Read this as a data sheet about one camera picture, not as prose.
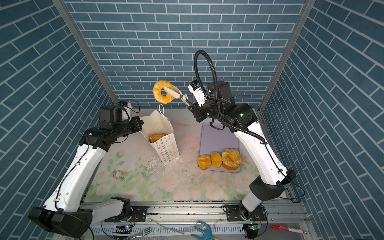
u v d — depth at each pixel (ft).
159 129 3.13
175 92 2.08
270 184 1.31
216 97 1.39
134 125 2.06
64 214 1.19
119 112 1.75
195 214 2.47
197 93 1.72
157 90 2.07
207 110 1.78
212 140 3.38
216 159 2.89
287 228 2.27
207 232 2.25
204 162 2.85
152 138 2.77
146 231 2.27
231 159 2.88
